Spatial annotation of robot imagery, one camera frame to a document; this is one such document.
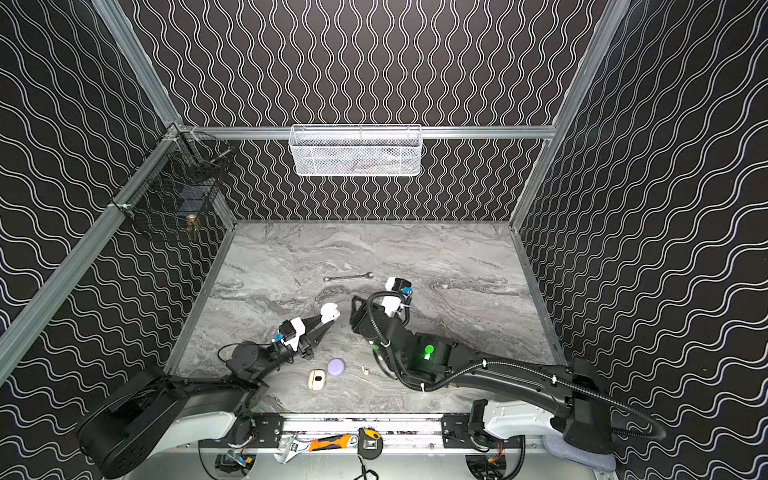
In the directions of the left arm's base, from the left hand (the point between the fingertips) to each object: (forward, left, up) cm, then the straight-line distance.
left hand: (334, 320), depth 72 cm
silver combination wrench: (+28, -4, -19) cm, 34 cm away
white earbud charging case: (+1, +1, +1) cm, 2 cm away
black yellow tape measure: (-22, -9, -18) cm, 30 cm away
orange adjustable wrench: (-23, +9, -20) cm, 32 cm away
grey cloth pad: (-20, -54, -20) cm, 61 cm away
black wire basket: (+36, +55, +7) cm, 67 cm away
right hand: (+3, -6, +3) cm, 7 cm away
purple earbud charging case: (-4, +2, -19) cm, 20 cm away
